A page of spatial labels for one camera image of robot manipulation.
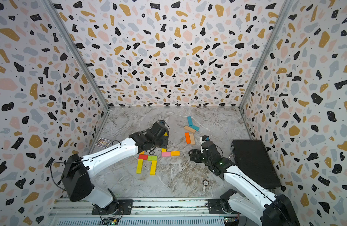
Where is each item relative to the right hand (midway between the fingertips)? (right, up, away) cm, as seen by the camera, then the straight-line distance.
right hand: (193, 152), depth 83 cm
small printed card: (-61, +3, +15) cm, 63 cm away
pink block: (-17, -3, +11) cm, 20 cm away
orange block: (-3, +6, +19) cm, 20 cm away
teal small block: (+4, +13, +26) cm, 29 cm away
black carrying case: (+35, -3, +4) cm, 36 cm away
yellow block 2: (-24, -9, +5) cm, 27 cm away
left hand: (-15, +8, 0) cm, 17 cm away
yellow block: (-33, -10, +5) cm, 35 cm away
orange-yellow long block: (-22, +6, -27) cm, 35 cm away
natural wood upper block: (-1, +12, +24) cm, 27 cm away
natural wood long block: (+1, +3, +17) cm, 18 cm away
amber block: (-10, -3, +13) cm, 17 cm away
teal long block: (0, +19, +31) cm, 36 cm away
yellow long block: (-14, +13, -17) cm, 26 cm away
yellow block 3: (-19, -1, +12) cm, 23 cm away
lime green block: (-26, -6, +10) cm, 29 cm away
